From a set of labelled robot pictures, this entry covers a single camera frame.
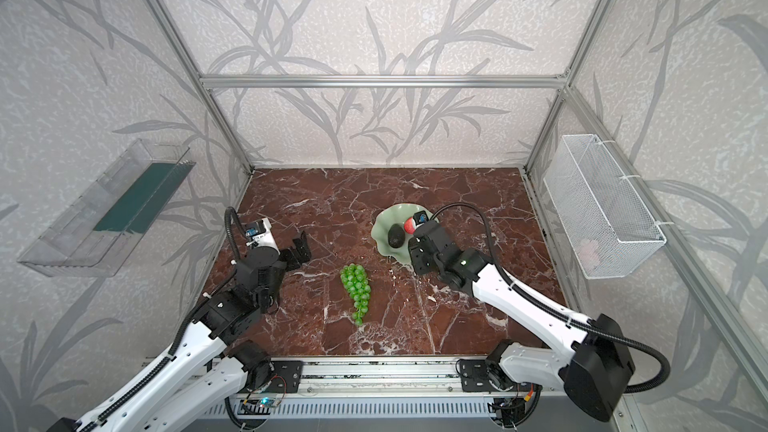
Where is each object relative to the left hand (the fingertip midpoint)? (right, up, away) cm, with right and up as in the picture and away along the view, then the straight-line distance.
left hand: (296, 228), depth 76 cm
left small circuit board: (-5, -41, -6) cm, 42 cm away
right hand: (+32, -4, +5) cm, 32 cm away
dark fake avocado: (+25, -5, +20) cm, 33 cm away
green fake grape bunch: (+14, -16, +10) cm, 24 cm away
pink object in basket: (+73, -6, -4) cm, 74 cm away
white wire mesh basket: (+70, +2, -15) cm, 71 cm away
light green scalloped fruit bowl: (+25, +2, +26) cm, 36 cm away
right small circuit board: (+54, -44, -4) cm, 70 cm away
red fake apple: (+30, -2, +23) cm, 38 cm away
